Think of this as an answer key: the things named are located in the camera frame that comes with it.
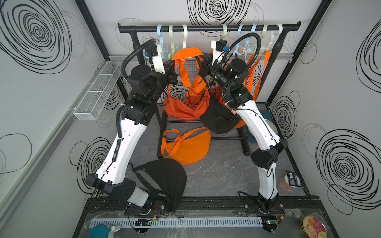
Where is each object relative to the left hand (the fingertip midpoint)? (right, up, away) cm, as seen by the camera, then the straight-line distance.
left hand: (173, 58), depth 56 cm
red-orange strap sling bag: (+10, -16, +19) cm, 27 cm away
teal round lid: (-32, -70, +6) cm, 78 cm away
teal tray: (+66, -21, +60) cm, 92 cm away
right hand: (+10, +4, +2) cm, 11 cm away
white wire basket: (-44, -17, +17) cm, 50 cm away
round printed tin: (+62, -72, +10) cm, 95 cm away
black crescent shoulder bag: (+21, -22, +28) cm, 41 cm away
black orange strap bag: (-7, -56, +27) cm, 63 cm away
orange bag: (+4, -42, +34) cm, 54 cm away
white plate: (+64, -29, +49) cm, 86 cm away
